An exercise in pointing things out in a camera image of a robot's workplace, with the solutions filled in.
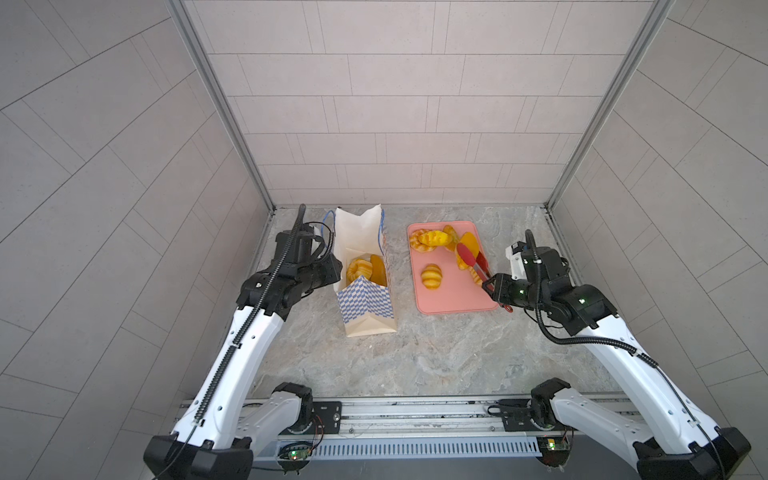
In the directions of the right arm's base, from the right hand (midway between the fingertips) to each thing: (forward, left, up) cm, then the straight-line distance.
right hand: (485, 286), depth 73 cm
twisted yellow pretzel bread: (+27, +11, -14) cm, 32 cm away
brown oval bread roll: (+16, -1, -3) cm, 17 cm away
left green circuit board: (-29, +45, -16) cm, 56 cm away
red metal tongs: (+10, -2, -4) cm, 10 cm away
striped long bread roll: (+3, +2, 0) cm, 4 cm away
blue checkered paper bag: (+14, +32, -13) cm, 37 cm away
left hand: (+6, +34, +6) cm, 35 cm away
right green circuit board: (-31, -13, -22) cm, 40 cm away
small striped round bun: (+14, +11, -16) cm, 24 cm away
